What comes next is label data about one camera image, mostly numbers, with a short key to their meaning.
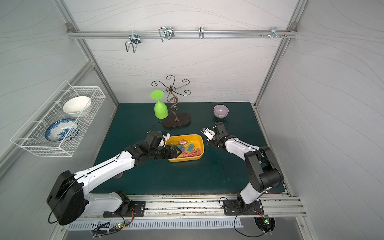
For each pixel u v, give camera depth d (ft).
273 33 2.51
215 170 2.83
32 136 1.88
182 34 2.57
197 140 3.16
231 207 2.41
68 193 1.31
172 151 2.39
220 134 2.40
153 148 2.15
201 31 2.37
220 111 3.75
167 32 2.48
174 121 3.55
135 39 2.57
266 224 2.32
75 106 2.43
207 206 2.47
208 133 2.77
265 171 1.53
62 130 2.13
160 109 2.83
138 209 2.41
